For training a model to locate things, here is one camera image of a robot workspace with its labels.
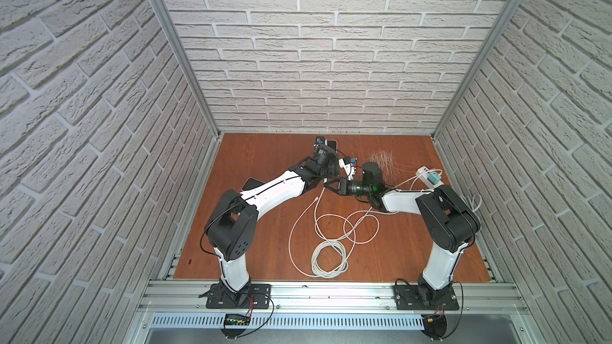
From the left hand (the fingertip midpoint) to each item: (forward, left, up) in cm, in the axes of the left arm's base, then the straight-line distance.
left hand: (328, 156), depth 89 cm
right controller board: (-52, -31, -16) cm, 63 cm away
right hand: (-11, +3, -6) cm, 13 cm away
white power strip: (+2, -43, -14) cm, 45 cm away
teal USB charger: (-4, -44, -9) cm, 45 cm away
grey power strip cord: (-12, -60, -15) cm, 63 cm away
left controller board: (-50, +30, -19) cm, 61 cm away
